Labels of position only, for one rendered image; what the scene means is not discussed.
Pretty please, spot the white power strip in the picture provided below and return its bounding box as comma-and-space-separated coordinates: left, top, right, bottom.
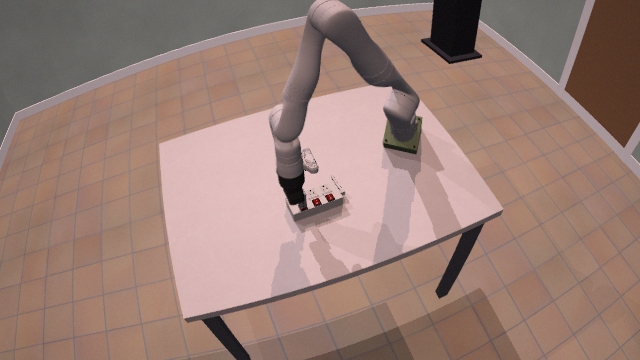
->
285, 175, 345, 222

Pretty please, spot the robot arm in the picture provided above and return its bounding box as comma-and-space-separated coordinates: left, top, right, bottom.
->
269, 0, 420, 165

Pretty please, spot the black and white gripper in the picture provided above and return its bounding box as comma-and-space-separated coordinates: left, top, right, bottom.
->
276, 147, 319, 209

